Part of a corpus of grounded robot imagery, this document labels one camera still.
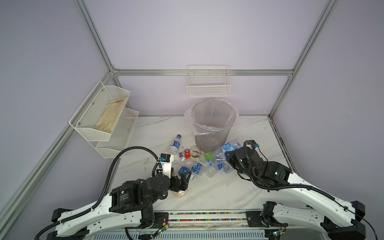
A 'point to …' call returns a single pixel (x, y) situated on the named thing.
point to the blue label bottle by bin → (231, 146)
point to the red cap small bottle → (194, 152)
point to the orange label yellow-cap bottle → (180, 193)
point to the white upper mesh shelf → (97, 118)
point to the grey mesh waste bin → (207, 143)
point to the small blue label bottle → (175, 144)
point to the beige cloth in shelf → (111, 111)
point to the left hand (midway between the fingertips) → (182, 172)
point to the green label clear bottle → (208, 156)
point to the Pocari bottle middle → (197, 168)
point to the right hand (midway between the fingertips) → (221, 153)
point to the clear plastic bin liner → (211, 116)
